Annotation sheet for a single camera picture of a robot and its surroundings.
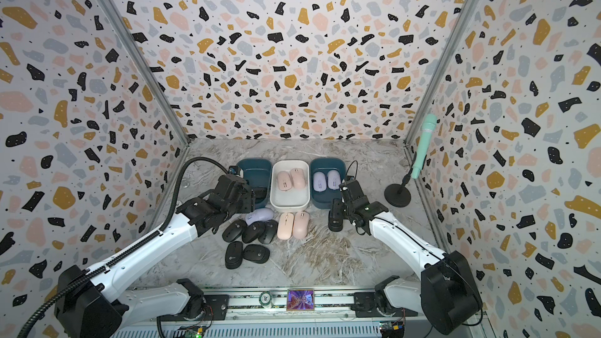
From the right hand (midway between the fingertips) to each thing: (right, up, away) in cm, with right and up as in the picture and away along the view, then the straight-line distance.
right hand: (341, 206), depth 87 cm
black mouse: (-40, -9, +1) cm, 41 cm away
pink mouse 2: (-15, -8, +4) cm, 18 cm away
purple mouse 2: (-8, +8, +16) cm, 20 cm away
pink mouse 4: (-23, +8, +16) cm, 30 cm away
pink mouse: (-21, -9, +3) cm, 23 cm away
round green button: (-25, -24, -16) cm, 38 cm away
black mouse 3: (-28, -10, +2) cm, 29 cm away
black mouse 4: (-38, -17, -5) cm, 42 cm away
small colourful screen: (-14, -27, -12) cm, 33 cm away
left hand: (-31, +5, -6) cm, 32 cm away
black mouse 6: (-2, -7, +3) cm, 8 cm away
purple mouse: (-32, -4, +4) cm, 32 cm away
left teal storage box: (-38, +11, +26) cm, 47 cm away
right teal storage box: (-5, +11, +20) cm, 23 cm away
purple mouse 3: (-2, +9, +17) cm, 19 cm away
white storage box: (-18, +1, +11) cm, 21 cm away
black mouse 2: (-32, -9, 0) cm, 34 cm away
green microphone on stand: (+26, +2, +15) cm, 30 cm away
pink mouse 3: (-18, +10, +17) cm, 26 cm away
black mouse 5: (-30, -16, -5) cm, 35 cm away
